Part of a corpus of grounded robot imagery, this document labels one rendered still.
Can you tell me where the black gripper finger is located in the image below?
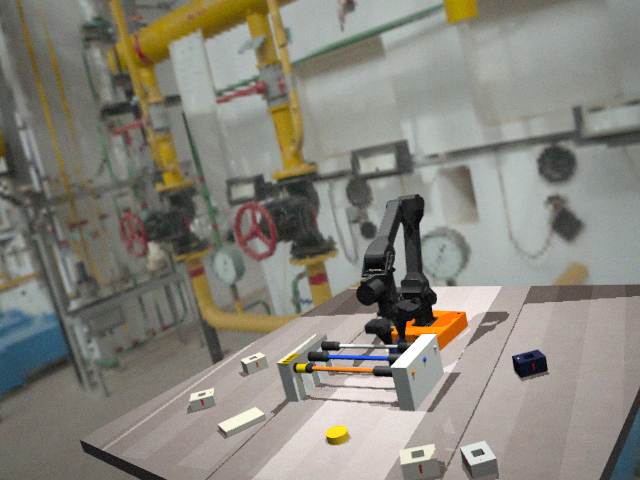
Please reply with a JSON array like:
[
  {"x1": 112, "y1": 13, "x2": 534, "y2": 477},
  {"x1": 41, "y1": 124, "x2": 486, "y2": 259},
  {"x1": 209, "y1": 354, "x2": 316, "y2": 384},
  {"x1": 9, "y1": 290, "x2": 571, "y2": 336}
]
[
  {"x1": 377, "y1": 327, "x2": 394, "y2": 345},
  {"x1": 393, "y1": 317, "x2": 407, "y2": 339}
]

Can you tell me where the yellow cylinder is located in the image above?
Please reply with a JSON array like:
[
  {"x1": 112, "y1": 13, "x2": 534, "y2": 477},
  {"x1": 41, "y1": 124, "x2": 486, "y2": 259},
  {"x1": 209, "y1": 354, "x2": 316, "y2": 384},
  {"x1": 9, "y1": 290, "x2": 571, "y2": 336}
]
[{"x1": 326, "y1": 426, "x2": 349, "y2": 445}]

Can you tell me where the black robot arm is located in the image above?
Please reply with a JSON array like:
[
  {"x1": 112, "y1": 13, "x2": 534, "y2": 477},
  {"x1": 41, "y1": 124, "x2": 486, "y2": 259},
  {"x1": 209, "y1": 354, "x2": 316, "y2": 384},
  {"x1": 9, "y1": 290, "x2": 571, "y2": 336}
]
[{"x1": 356, "y1": 194, "x2": 439, "y2": 327}]

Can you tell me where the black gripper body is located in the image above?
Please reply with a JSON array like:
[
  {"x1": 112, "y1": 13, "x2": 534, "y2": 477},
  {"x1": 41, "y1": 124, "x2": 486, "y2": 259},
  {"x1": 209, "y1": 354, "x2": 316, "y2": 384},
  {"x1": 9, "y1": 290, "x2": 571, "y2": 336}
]
[{"x1": 365, "y1": 291, "x2": 401, "y2": 334}]

